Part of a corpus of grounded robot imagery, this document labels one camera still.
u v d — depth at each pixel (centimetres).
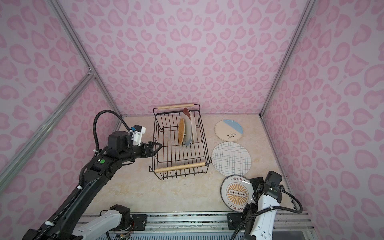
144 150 62
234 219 74
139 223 73
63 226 39
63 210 40
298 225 72
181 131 105
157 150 68
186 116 95
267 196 54
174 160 93
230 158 96
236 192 82
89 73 90
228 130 111
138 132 65
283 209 51
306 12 71
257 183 78
